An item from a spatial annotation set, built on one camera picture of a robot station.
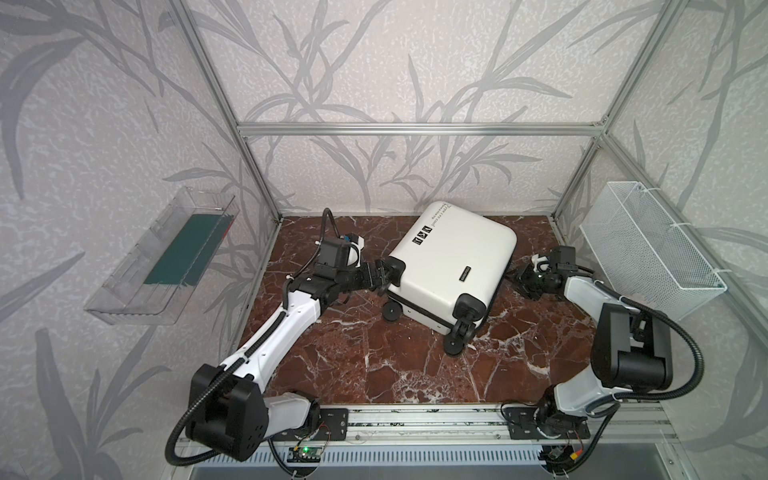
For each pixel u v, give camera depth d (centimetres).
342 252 64
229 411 39
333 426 74
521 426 73
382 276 73
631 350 46
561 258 74
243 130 94
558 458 75
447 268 80
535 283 81
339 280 67
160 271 65
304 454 71
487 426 75
